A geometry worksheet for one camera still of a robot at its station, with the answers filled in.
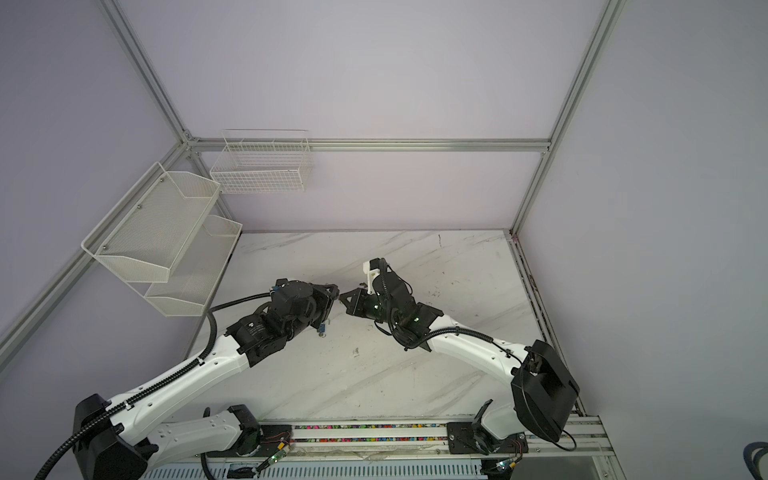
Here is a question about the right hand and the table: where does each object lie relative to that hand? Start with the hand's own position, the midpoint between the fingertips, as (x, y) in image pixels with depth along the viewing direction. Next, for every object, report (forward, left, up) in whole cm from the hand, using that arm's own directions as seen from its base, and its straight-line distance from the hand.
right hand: (335, 299), depth 73 cm
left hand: (+3, -1, 0) cm, 3 cm away
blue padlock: (+3, +8, -23) cm, 24 cm away
